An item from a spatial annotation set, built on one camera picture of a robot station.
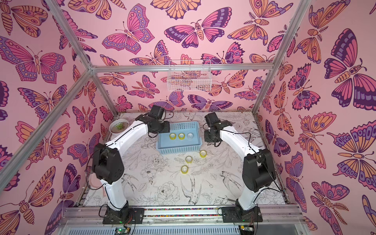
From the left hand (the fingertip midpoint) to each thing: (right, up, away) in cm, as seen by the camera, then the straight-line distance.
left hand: (168, 127), depth 93 cm
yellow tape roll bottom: (+10, -26, -3) cm, 28 cm away
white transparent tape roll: (+14, -6, +13) cm, 20 cm away
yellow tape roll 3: (+22, -17, +2) cm, 28 cm away
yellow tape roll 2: (+7, -7, +13) cm, 17 cm away
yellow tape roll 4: (+13, -20, 0) cm, 24 cm away
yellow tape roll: (+1, -7, +11) cm, 13 cm away
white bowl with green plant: (-35, 0, +5) cm, 35 cm away
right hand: (+24, -7, -3) cm, 25 cm away
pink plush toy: (-42, -31, -8) cm, 53 cm away
